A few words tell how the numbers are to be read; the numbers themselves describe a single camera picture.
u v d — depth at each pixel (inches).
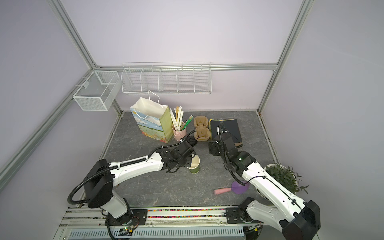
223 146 21.5
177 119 38.8
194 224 28.7
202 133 41.1
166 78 39.0
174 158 23.7
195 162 31.3
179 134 37.9
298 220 15.0
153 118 32.6
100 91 39.0
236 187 32.5
